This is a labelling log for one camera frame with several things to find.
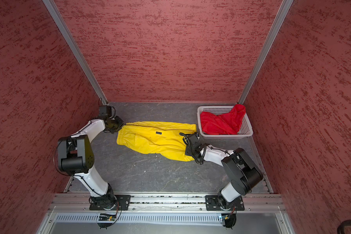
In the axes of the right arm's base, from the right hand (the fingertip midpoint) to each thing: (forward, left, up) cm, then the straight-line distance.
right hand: (188, 153), depth 93 cm
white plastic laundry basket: (+13, -40, +6) cm, 42 cm away
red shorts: (+22, -31, +2) cm, 38 cm away
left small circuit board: (-33, +44, -2) cm, 55 cm away
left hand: (+17, +43, +9) cm, 47 cm away
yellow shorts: (+9, +15, +4) cm, 18 cm away
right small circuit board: (-36, -18, -2) cm, 40 cm away
